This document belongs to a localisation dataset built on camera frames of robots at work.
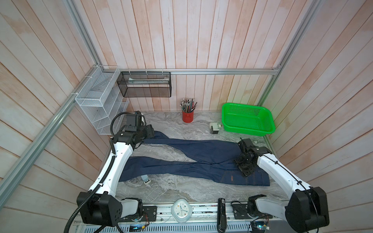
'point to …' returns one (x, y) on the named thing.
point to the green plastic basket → (249, 118)
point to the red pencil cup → (188, 117)
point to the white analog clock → (181, 210)
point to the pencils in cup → (187, 105)
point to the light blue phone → (145, 178)
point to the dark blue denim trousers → (203, 160)
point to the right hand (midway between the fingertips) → (235, 165)
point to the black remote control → (221, 222)
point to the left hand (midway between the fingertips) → (149, 132)
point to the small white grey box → (214, 127)
